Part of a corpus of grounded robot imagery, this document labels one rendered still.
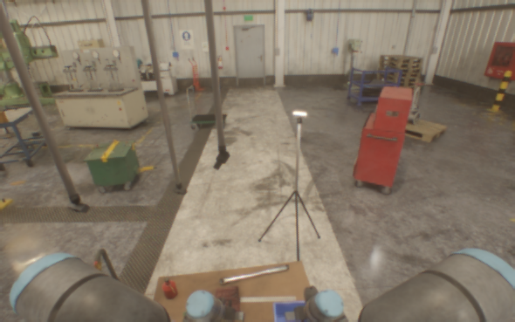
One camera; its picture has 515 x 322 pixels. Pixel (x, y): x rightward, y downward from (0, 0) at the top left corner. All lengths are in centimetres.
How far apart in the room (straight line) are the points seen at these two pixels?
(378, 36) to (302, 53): 294
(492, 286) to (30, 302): 71
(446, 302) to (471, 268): 9
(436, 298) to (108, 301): 48
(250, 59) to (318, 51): 264
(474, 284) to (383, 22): 1111
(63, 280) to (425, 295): 56
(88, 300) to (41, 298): 8
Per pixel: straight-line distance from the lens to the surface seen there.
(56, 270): 55
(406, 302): 47
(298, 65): 1052
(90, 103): 668
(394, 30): 1160
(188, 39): 1058
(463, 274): 52
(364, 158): 336
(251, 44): 1026
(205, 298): 100
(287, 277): 180
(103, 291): 48
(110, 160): 369
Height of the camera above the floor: 190
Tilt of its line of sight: 27 degrees down
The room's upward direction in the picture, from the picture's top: 2 degrees counter-clockwise
